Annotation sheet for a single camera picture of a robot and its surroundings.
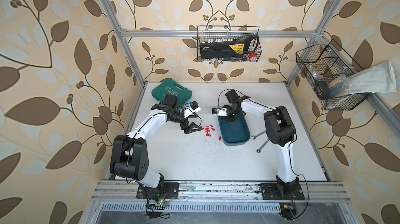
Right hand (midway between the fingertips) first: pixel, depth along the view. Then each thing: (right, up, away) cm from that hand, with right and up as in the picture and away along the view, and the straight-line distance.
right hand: (224, 115), depth 102 cm
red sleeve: (-15, -8, -4) cm, 17 cm away
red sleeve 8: (-4, -12, -11) cm, 17 cm away
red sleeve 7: (-10, -11, -9) cm, 17 cm away
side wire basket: (+52, +27, -22) cm, 62 cm away
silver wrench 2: (+18, -18, -16) cm, 30 cm away
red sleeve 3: (-9, -6, -4) cm, 12 cm away
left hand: (-17, -1, -20) cm, 26 cm away
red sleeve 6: (-11, -11, -9) cm, 18 cm away
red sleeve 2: (-12, -8, -6) cm, 15 cm away
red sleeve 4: (-11, -10, -7) cm, 16 cm away
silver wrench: (+17, -12, -11) cm, 23 cm away
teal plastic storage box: (+5, -10, -10) cm, 15 cm away
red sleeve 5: (-8, -8, -6) cm, 13 cm away
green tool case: (-38, +20, +10) cm, 44 cm away
